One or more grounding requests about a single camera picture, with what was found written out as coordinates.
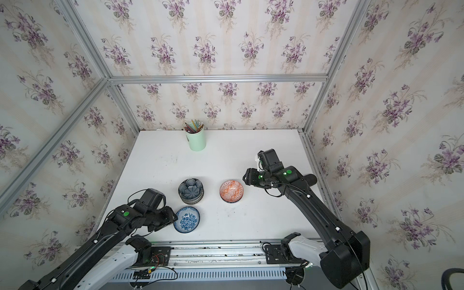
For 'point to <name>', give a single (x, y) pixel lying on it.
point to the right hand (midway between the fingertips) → (250, 179)
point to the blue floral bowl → (188, 220)
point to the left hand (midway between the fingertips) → (177, 222)
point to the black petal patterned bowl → (191, 188)
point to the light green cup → (197, 141)
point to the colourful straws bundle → (197, 126)
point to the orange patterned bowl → (231, 191)
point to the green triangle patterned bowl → (192, 202)
